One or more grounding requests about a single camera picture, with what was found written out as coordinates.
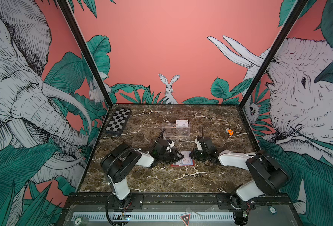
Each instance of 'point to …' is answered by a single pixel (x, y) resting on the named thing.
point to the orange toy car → (229, 131)
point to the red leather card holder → (184, 165)
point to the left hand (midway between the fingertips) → (184, 156)
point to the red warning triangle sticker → (186, 219)
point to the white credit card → (182, 123)
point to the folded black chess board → (118, 121)
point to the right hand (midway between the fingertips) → (187, 153)
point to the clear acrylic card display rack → (176, 134)
